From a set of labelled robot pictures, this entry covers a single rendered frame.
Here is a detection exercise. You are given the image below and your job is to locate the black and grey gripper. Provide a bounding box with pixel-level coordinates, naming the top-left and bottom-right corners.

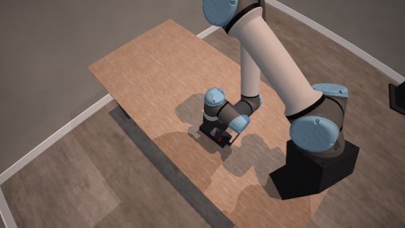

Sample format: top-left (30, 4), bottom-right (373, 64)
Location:
top-left (202, 111), bottom-right (228, 137)

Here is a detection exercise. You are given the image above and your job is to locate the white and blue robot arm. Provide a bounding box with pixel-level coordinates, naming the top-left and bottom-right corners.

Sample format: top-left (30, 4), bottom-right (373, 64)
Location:
top-left (202, 0), bottom-right (349, 158)

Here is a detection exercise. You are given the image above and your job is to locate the black power strip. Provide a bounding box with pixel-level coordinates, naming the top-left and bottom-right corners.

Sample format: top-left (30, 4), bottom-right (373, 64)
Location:
top-left (199, 123), bottom-right (240, 148)

